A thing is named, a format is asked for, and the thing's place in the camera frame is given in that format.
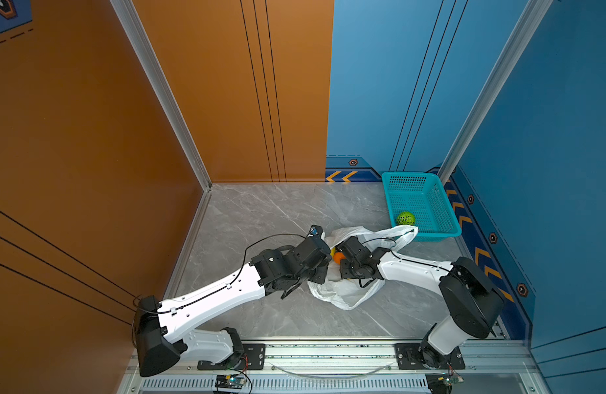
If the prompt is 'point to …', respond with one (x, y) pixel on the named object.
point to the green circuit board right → (449, 379)
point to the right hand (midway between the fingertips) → (345, 270)
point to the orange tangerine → (337, 257)
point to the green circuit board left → (236, 381)
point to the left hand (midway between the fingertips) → (325, 262)
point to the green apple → (406, 217)
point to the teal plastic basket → (421, 200)
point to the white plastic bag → (349, 294)
